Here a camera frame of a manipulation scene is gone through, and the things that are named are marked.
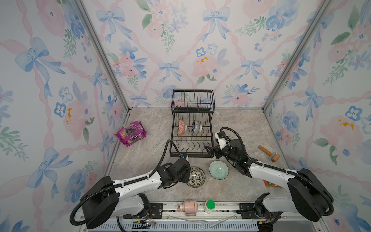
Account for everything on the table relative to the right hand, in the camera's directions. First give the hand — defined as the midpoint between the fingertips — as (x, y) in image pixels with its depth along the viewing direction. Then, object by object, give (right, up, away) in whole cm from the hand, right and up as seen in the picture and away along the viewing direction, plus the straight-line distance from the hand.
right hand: (212, 142), depth 85 cm
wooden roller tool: (+42, -10, +7) cm, 43 cm away
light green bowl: (+4, -16, +1) cm, 17 cm away
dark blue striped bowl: (-9, +8, +10) cm, 16 cm away
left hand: (-13, -18, -2) cm, 22 cm away
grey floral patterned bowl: (-9, -20, -1) cm, 22 cm away
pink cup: (-13, -29, -17) cm, 36 cm away
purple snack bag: (-54, +3, +11) cm, 55 cm away
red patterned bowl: (-19, +8, +10) cm, 23 cm away
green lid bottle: (-4, -27, -17) cm, 33 cm away
